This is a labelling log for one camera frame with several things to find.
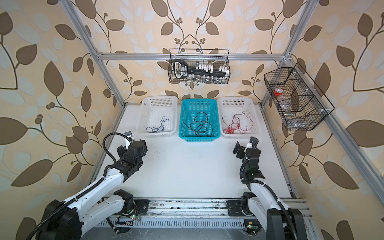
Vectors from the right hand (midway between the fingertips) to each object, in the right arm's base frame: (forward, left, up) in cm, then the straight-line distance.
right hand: (245, 145), depth 87 cm
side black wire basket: (+7, -24, +24) cm, 34 cm away
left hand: (+1, +66, +6) cm, 67 cm away
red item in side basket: (+19, -17, +22) cm, 34 cm away
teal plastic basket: (+28, +27, -10) cm, 40 cm away
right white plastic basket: (+24, -1, -4) cm, 25 cm away
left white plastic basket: (+31, +58, -8) cm, 66 cm away
